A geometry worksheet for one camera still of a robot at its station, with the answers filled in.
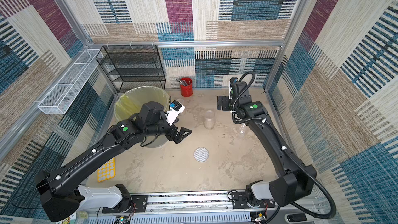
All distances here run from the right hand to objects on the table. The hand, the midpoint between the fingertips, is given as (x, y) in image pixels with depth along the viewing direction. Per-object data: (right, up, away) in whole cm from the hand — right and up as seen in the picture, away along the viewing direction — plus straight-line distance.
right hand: (229, 102), depth 78 cm
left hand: (-21, -10, -10) cm, 25 cm away
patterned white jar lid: (-14, -28, +9) cm, 33 cm away
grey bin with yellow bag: (-52, 0, +5) cm, 52 cm away
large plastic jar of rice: (+11, -16, +20) cm, 28 cm away
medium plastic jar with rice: (-9, -11, +17) cm, 23 cm away
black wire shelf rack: (-62, +26, +30) cm, 73 cm away
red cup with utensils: (-25, +11, +31) cm, 41 cm away
